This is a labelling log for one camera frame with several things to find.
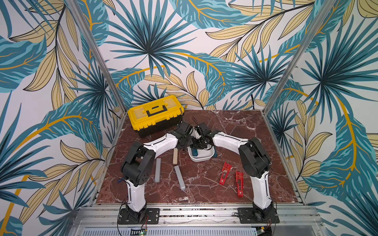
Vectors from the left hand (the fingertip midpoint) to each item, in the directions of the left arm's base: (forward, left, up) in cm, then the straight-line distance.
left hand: (189, 143), depth 94 cm
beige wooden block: (-7, +9, -4) cm, 12 cm away
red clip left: (-16, -22, -5) cm, 28 cm away
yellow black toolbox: (+13, +22, +10) cm, 27 cm away
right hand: (+1, -1, -3) cm, 4 cm away
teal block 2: (-6, -16, -2) cm, 18 cm away
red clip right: (-22, -29, -5) cm, 37 cm away
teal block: (-5, -3, -1) cm, 6 cm away
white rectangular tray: (-6, -9, -2) cm, 11 cm away
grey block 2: (-21, +5, -4) cm, 22 cm away
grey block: (-18, +18, -4) cm, 26 cm away
